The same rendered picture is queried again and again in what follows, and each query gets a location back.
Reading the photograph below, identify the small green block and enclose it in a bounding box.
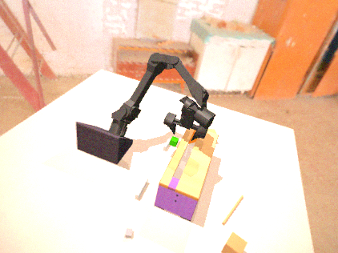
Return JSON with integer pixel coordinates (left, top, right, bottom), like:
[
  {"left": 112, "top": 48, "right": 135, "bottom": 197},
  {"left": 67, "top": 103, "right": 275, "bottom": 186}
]
[{"left": 170, "top": 136, "right": 179, "bottom": 147}]

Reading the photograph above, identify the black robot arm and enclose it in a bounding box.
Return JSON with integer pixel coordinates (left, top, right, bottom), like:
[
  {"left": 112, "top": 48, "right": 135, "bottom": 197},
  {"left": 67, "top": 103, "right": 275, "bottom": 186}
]
[{"left": 107, "top": 53, "right": 215, "bottom": 137}]

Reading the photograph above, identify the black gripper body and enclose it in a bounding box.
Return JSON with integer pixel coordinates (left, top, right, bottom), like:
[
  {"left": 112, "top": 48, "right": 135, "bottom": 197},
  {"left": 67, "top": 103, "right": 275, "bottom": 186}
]
[{"left": 163, "top": 112, "right": 208, "bottom": 139}]

